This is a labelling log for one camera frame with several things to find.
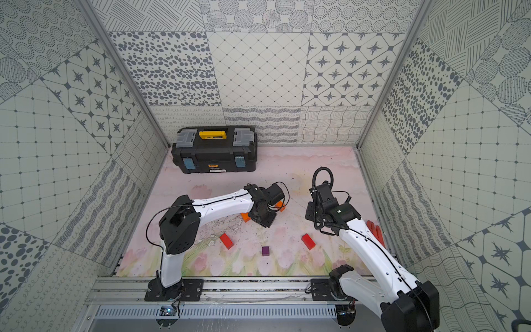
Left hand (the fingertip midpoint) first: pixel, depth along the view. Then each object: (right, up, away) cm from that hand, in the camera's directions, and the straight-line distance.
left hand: (273, 226), depth 84 cm
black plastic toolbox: (-28, +33, +11) cm, 45 cm away
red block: (+14, -7, +1) cm, 16 cm away
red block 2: (-20, -6, 0) cm, 21 cm away
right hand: (+16, +6, -4) cm, 18 cm away
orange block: (+2, +11, -10) cm, 15 cm away
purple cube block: (-3, -9, -2) cm, 10 cm away
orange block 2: (-13, +3, +6) cm, 14 cm away
